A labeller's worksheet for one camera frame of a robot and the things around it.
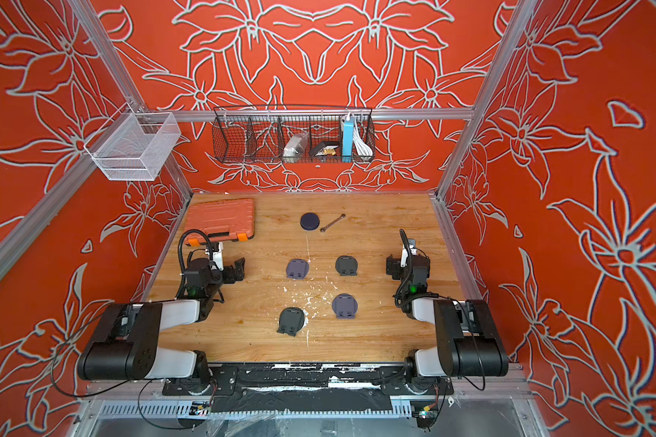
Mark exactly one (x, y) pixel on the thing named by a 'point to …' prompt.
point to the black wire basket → (259, 134)
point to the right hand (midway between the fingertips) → (401, 253)
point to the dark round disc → (310, 221)
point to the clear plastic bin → (128, 146)
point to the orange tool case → (227, 219)
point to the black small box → (325, 148)
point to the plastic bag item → (294, 148)
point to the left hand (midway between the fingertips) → (231, 257)
